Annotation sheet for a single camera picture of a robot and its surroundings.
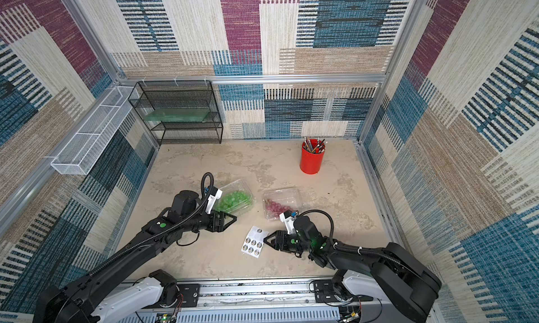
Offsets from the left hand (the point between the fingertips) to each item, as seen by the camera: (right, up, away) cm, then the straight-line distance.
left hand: (231, 217), depth 77 cm
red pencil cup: (+33, +23, +21) cm, 45 cm away
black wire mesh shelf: (-22, +53, +25) cm, 62 cm away
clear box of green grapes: (-1, +4, +15) cm, 16 cm away
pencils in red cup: (+34, +27, +21) cm, 49 cm away
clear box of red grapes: (+17, +2, +18) cm, 25 cm away
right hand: (+14, -11, +3) cm, 18 cm away
